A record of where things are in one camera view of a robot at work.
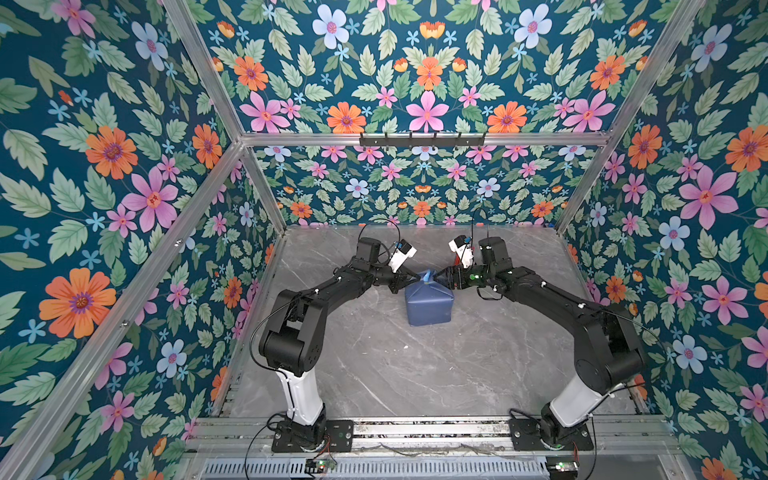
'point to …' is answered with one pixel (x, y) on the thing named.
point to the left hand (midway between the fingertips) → (422, 270)
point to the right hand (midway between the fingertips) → (442, 272)
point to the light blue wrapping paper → (428, 302)
